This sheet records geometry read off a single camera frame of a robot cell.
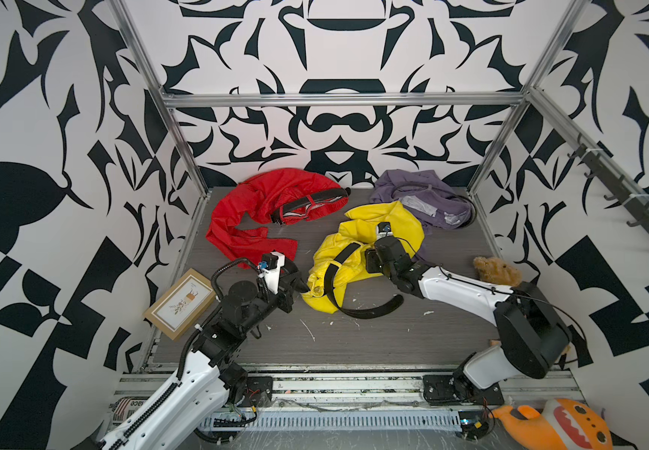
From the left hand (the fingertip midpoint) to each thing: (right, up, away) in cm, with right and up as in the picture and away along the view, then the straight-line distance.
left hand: (294, 268), depth 74 cm
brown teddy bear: (+60, -3, +14) cm, 62 cm away
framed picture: (-37, -14, +15) cm, 42 cm away
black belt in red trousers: (-10, +14, +30) cm, 35 cm away
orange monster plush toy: (+61, -34, -10) cm, 71 cm away
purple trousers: (+45, +22, +35) cm, 61 cm away
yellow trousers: (+20, +10, +28) cm, 35 cm away
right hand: (+23, +4, +17) cm, 28 cm away
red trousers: (-17, +20, +30) cm, 40 cm away
